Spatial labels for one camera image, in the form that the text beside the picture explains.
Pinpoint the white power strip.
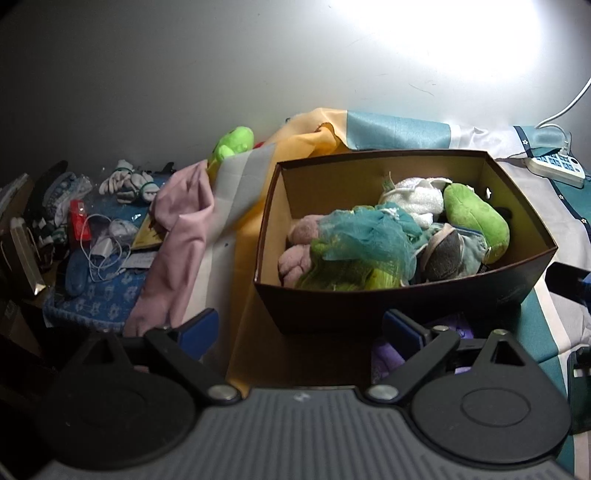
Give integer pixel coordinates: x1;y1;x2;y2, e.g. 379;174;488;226
525;153;586;189

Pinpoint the blue floral cloth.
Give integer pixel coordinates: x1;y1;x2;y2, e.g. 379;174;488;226
42;188;151;333

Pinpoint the white earphone cable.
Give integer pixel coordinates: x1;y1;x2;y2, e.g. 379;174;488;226
79;212;136;283

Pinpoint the green plush toy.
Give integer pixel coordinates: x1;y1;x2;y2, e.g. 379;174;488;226
443;183;510;265

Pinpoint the green plush by wall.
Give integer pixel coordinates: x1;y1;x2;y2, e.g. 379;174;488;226
208;126;254;167

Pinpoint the brown cardboard box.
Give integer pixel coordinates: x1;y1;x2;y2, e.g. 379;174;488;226
253;150;557;384

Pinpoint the white fluffy towel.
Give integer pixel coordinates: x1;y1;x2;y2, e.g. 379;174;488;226
379;177;452;230

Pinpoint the striped teal bed sheet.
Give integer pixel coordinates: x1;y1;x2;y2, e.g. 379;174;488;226
204;108;590;392

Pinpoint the purple wet wipes pack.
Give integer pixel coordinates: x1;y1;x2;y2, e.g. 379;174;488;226
370;324;474;384

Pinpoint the white power cable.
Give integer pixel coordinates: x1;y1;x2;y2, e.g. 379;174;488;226
535;75;591;156

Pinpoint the green mesh bath pouf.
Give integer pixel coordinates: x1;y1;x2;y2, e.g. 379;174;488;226
295;258;406;292

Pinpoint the teal grey cloth pouch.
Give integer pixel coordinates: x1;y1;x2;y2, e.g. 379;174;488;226
413;223;490;284

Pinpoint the teal mesh bath pouf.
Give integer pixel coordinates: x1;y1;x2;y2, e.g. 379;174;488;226
320;203;427;286

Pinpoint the pink cloth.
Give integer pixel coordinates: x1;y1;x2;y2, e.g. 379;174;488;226
123;161;214;337

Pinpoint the red small package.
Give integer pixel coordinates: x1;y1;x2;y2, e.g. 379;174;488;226
69;199;91;242

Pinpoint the pink plush bear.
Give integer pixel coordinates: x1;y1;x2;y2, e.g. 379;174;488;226
277;215;328;288

